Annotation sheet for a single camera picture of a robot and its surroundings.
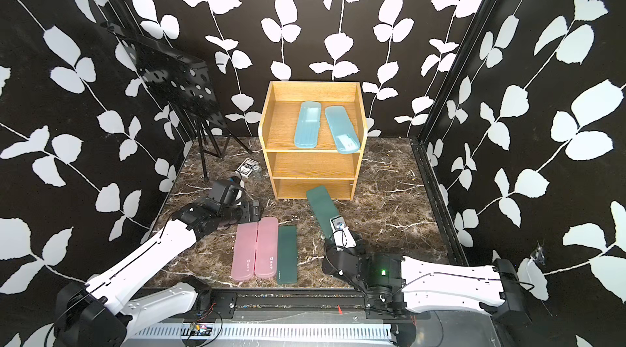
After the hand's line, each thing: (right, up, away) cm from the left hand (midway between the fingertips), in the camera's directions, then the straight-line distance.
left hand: (254, 206), depth 81 cm
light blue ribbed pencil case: (+18, +28, 0) cm, 33 cm away
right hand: (+26, -8, -7) cm, 28 cm away
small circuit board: (-14, -34, -11) cm, 38 cm away
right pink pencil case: (+4, -15, +3) cm, 16 cm away
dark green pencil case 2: (+23, 0, -3) cm, 24 cm away
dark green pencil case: (+11, -17, +3) cm, 21 cm away
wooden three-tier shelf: (+13, +13, +7) cm, 19 cm away
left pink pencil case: (-4, -16, +3) cm, 17 cm away
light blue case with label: (+30, +25, -5) cm, 39 cm away
